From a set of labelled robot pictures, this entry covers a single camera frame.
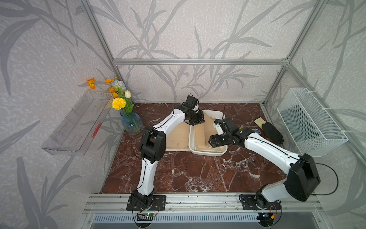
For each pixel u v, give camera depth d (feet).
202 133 2.97
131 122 3.07
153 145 1.79
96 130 2.15
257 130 3.37
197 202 2.47
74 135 2.11
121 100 2.56
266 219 2.35
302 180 1.37
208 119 3.34
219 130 2.26
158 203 2.38
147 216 2.35
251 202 2.40
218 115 3.57
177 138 2.99
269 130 3.33
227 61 6.23
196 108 2.64
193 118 2.65
